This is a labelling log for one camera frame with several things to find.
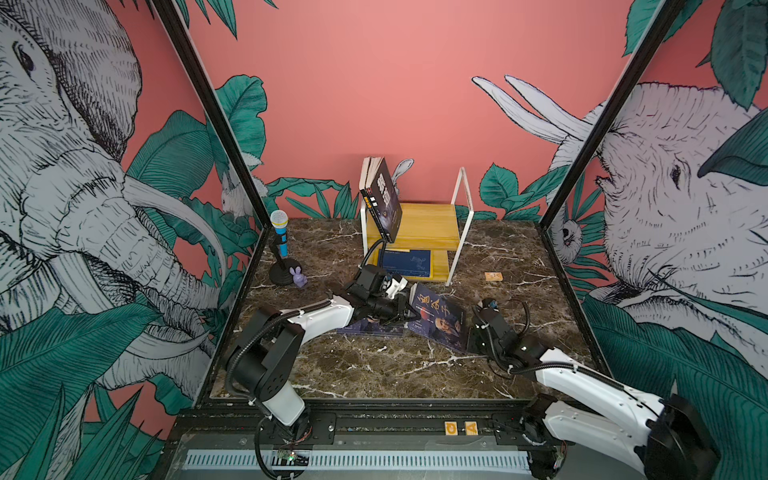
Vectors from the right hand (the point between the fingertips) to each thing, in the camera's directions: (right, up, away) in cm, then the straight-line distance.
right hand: (463, 332), depth 84 cm
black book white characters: (-23, +37, -2) cm, 44 cm away
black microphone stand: (-59, +15, +17) cm, 64 cm away
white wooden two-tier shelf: (-9, +27, +4) cm, 29 cm away
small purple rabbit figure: (-52, +14, +15) cm, 56 cm away
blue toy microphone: (-54, +32, +4) cm, 63 cm away
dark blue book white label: (-13, +19, +17) cm, 29 cm away
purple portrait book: (-28, 0, +7) cm, 28 cm away
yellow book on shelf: (-4, +19, +21) cm, 29 cm away
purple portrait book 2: (-6, +3, +2) cm, 7 cm away
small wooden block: (+15, +14, +20) cm, 29 cm away
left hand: (-12, +6, -3) cm, 14 cm away
